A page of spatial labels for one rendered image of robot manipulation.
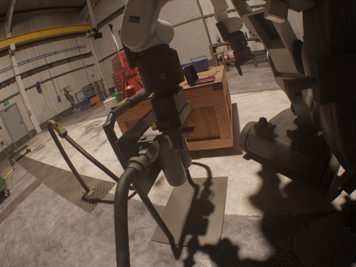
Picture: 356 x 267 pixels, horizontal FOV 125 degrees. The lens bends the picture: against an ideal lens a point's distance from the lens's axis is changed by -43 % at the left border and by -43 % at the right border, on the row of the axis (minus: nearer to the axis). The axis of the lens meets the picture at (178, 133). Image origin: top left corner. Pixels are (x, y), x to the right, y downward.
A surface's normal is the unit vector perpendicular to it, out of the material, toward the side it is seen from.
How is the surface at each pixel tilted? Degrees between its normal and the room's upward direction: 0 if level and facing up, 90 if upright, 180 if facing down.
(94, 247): 0
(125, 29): 90
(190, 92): 90
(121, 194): 54
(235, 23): 98
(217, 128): 90
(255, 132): 45
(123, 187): 49
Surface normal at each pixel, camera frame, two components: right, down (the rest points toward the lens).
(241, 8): 0.44, 0.26
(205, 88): -0.28, 0.48
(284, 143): -0.80, -0.32
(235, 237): -0.28, -0.87
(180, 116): 0.92, -0.11
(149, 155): 0.66, -0.53
